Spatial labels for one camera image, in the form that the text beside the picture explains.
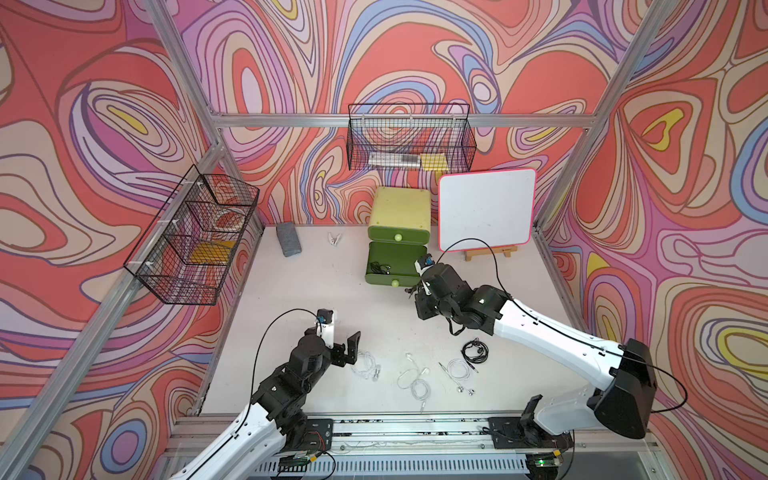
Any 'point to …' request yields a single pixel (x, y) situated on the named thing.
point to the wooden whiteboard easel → (505, 250)
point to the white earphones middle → (412, 379)
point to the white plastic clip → (333, 241)
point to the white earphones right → (459, 372)
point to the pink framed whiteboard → (486, 210)
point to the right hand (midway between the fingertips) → (422, 304)
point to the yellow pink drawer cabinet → (401, 207)
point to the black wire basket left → (185, 256)
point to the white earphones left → (365, 366)
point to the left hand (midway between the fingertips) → (347, 331)
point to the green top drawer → (399, 234)
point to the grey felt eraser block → (288, 238)
